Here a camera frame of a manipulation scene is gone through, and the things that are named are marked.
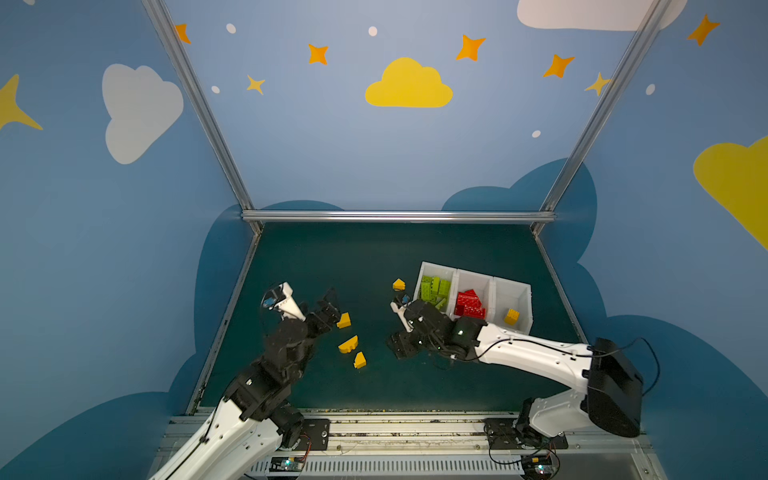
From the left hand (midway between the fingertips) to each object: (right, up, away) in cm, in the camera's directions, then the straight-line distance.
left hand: (328, 296), depth 70 cm
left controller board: (-10, -40, 0) cm, 41 cm away
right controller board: (+51, -41, +2) cm, 66 cm away
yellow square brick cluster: (+1, -11, +22) cm, 25 cm away
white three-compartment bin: (+53, -7, +28) cm, 61 cm away
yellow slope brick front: (+6, -21, +14) cm, 26 cm away
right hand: (+17, -11, +9) cm, 22 cm away
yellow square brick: (+54, -10, +22) cm, 59 cm away
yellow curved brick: (+3, -17, +18) cm, 25 cm away
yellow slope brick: (+18, 0, +31) cm, 36 cm away
